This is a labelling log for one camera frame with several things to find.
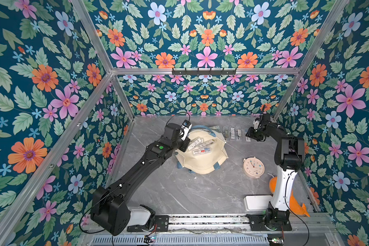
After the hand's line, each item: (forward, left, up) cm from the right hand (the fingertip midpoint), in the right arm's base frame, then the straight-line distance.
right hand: (254, 133), depth 107 cm
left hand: (-20, +44, +21) cm, 53 cm away
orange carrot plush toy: (-47, -10, 0) cm, 48 cm away
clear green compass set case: (+1, +20, 0) cm, 20 cm away
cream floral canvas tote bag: (-24, +35, 0) cm, 43 cm away
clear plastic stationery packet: (-13, +40, +2) cm, 42 cm away
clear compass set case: (-5, +5, -1) cm, 7 cm away
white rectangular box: (-46, +8, 0) cm, 47 cm away
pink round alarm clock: (-26, +6, -1) cm, 27 cm away
